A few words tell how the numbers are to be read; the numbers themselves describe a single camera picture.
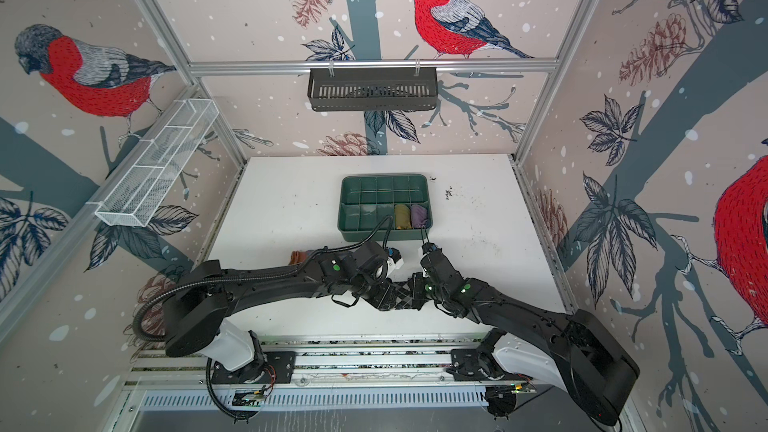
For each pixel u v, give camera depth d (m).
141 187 0.73
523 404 0.69
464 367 0.73
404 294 0.85
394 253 0.75
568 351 0.41
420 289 0.74
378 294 0.70
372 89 1.06
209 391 0.69
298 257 0.92
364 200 1.11
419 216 0.96
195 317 0.43
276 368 0.73
